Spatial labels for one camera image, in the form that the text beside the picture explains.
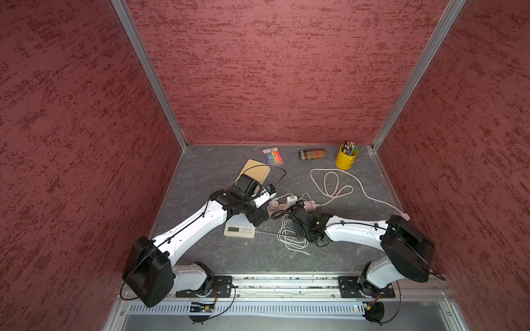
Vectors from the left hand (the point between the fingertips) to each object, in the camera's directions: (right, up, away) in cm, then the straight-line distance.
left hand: (258, 211), depth 81 cm
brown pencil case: (+28, +25, +33) cm, 50 cm away
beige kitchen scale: (-2, +16, +25) cm, 30 cm away
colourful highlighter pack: (+6, +23, +33) cm, 41 cm away
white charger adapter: (+14, +3, +8) cm, 16 cm away
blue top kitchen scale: (-9, -8, +6) cm, 13 cm away
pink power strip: (+23, 0, +13) cm, 26 cm away
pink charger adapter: (+6, +1, +7) cm, 10 cm away
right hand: (+19, -10, +8) cm, 23 cm away
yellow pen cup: (+44, +23, +22) cm, 54 cm away
